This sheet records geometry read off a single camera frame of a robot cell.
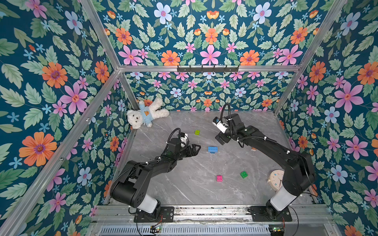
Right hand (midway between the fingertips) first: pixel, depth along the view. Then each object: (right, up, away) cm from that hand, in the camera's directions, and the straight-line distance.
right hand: (225, 129), depth 89 cm
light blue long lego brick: (-7, -14, +6) cm, 17 cm away
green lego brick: (+11, -27, -3) cm, 29 cm away
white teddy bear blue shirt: (-56, +10, +19) cm, 60 cm away
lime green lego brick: (-18, -3, +16) cm, 24 cm away
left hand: (-17, -11, 0) cm, 20 cm away
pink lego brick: (-4, -29, -5) cm, 29 cm away
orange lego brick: (+7, -7, -30) cm, 31 cm away
